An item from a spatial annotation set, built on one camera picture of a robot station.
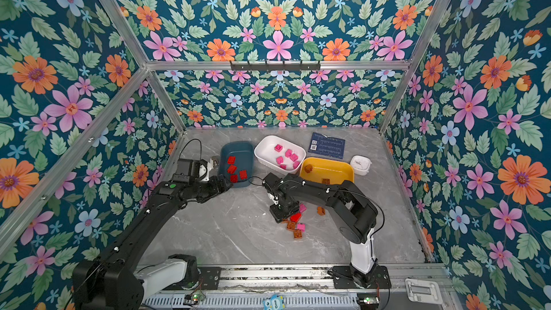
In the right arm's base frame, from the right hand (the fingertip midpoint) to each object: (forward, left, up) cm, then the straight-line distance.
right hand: (284, 213), depth 88 cm
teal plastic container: (+26, +26, 0) cm, 36 cm away
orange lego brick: (-4, -3, -1) cm, 5 cm away
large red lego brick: (+21, +27, +1) cm, 34 cm away
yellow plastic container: (+23, -19, -2) cm, 30 cm away
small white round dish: (+25, -35, +1) cm, 43 cm away
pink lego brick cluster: (+26, +4, +1) cm, 27 cm away
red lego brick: (+19, +21, -1) cm, 28 cm away
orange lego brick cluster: (+15, -18, +1) cm, 24 cm away
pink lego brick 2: (+34, +5, +2) cm, 35 cm away
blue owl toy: (-30, +2, 0) cm, 30 cm away
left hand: (+5, +21, +13) cm, 26 cm away
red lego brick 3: (-2, -5, +1) cm, 5 cm away
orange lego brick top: (+22, -10, +1) cm, 25 cm away
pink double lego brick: (+31, -1, +1) cm, 31 cm away
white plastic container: (+32, +5, 0) cm, 32 cm away
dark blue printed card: (+37, -21, 0) cm, 43 cm away
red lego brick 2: (+26, +28, +1) cm, 39 cm away
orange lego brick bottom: (-8, -6, 0) cm, 10 cm away
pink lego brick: (-5, -7, 0) cm, 9 cm away
